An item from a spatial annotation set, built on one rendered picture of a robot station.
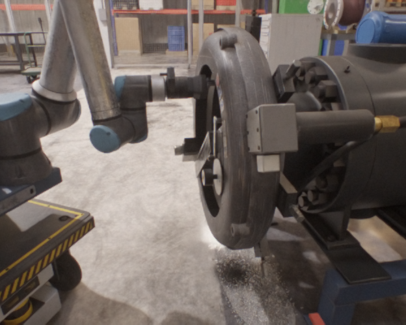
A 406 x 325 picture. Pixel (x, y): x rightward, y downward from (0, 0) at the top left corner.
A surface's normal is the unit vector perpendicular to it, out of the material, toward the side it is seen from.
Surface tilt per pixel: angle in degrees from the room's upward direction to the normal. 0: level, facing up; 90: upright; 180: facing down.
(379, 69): 27
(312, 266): 0
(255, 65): 40
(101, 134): 95
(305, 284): 0
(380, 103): 54
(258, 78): 46
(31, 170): 70
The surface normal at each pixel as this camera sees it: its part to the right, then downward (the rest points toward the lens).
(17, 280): 0.93, 0.15
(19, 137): 0.69, 0.29
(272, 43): 0.07, 0.40
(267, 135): 0.16, 0.01
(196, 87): 0.08, -0.29
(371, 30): -0.98, 0.07
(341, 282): 0.00, -0.92
